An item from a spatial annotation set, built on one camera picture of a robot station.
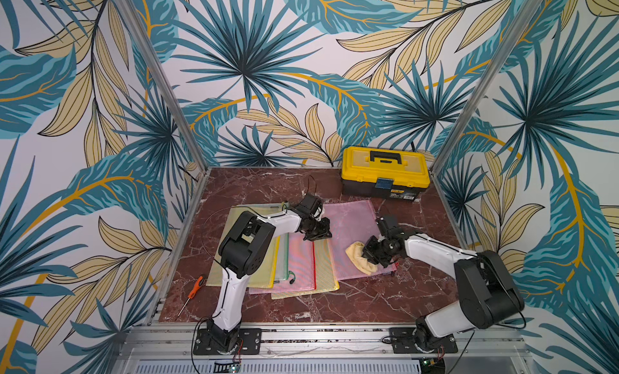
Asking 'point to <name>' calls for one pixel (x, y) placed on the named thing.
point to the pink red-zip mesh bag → (301, 268)
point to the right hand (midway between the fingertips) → (362, 254)
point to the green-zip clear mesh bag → (283, 272)
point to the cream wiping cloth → (354, 251)
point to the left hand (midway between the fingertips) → (332, 236)
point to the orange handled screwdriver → (201, 280)
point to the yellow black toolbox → (386, 172)
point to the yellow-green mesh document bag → (264, 277)
